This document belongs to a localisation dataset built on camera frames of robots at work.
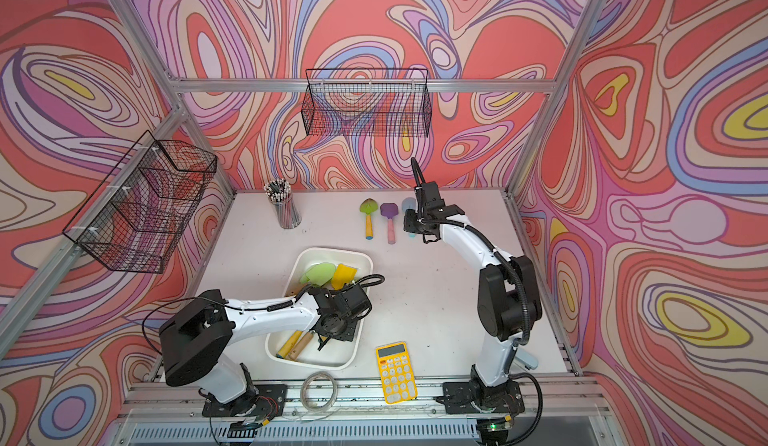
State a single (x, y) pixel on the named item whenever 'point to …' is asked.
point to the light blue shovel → (407, 204)
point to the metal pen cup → (278, 192)
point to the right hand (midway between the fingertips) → (412, 229)
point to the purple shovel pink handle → (390, 209)
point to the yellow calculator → (395, 372)
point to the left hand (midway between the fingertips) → (352, 335)
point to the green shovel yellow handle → (369, 207)
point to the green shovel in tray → (289, 344)
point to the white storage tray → (337, 354)
